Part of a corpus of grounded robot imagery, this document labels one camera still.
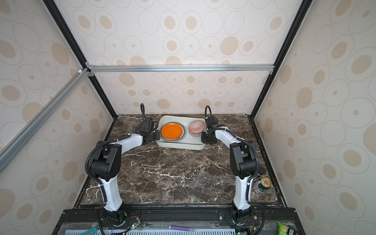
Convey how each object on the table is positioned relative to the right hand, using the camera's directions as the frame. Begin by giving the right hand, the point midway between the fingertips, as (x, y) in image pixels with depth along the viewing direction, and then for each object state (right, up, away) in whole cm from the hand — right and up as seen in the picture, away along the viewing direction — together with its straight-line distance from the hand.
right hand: (204, 140), depth 99 cm
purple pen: (-15, -40, -29) cm, 52 cm away
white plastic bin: (-15, +14, +18) cm, 27 cm away
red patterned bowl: (-6, +8, +7) cm, 12 cm away
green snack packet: (+34, -41, -29) cm, 61 cm away
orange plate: (-22, +5, +4) cm, 23 cm away
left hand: (-30, +6, +1) cm, 31 cm away
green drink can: (+29, -21, -24) cm, 43 cm away
